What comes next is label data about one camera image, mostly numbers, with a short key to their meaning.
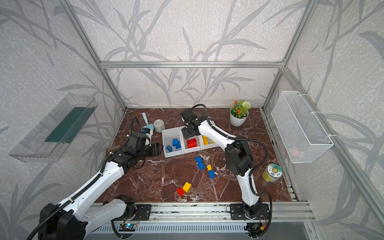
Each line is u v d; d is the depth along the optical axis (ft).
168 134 3.27
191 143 3.20
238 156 1.70
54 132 2.17
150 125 3.57
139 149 2.03
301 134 2.03
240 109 3.24
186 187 2.63
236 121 3.38
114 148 3.16
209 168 2.91
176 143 3.07
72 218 1.25
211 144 3.18
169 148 3.14
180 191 2.65
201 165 2.92
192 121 2.20
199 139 3.15
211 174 2.82
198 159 3.00
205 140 3.23
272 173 2.58
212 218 2.37
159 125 3.43
